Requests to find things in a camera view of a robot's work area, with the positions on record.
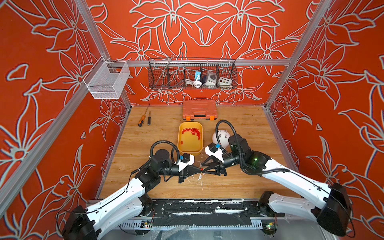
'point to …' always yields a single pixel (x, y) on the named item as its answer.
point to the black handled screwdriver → (149, 119)
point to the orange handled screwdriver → (141, 120)
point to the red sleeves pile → (194, 131)
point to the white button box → (225, 83)
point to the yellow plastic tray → (190, 139)
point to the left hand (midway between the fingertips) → (199, 169)
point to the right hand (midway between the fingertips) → (201, 169)
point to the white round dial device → (211, 79)
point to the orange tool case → (199, 109)
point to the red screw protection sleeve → (201, 169)
